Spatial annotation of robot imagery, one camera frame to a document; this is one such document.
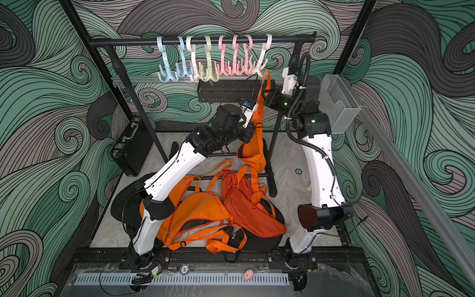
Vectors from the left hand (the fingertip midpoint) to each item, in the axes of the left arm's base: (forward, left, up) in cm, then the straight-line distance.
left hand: (254, 120), depth 68 cm
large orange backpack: (-23, +23, -34) cm, 47 cm away
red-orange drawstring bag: (-23, +2, -34) cm, 41 cm away
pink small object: (-45, +2, -38) cm, 59 cm away
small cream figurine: (-7, -32, -39) cm, 51 cm away
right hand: (+5, -1, +9) cm, 11 cm away
